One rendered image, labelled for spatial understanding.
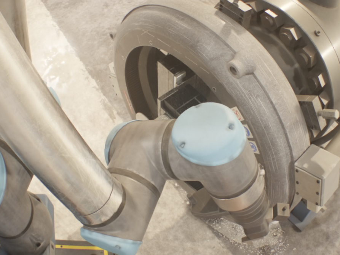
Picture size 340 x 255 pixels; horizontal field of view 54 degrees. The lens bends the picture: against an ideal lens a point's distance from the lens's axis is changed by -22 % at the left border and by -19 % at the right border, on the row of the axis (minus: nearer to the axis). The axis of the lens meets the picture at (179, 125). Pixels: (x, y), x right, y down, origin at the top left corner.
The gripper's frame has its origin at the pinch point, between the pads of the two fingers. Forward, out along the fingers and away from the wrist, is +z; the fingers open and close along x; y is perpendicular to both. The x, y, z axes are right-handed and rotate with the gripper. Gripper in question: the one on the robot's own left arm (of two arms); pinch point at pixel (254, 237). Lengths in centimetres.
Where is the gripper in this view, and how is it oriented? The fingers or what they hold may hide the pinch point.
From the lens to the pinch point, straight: 83.6
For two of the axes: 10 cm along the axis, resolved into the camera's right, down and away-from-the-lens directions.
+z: 4.1, 6.4, 6.4
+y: 9.1, -2.5, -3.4
